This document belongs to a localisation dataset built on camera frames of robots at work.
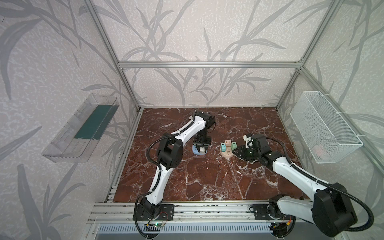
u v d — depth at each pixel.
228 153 0.91
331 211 0.40
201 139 0.79
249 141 0.77
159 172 0.59
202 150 0.87
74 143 0.64
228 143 0.91
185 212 0.75
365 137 0.60
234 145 0.91
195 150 0.93
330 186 0.42
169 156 0.57
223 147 0.91
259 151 0.65
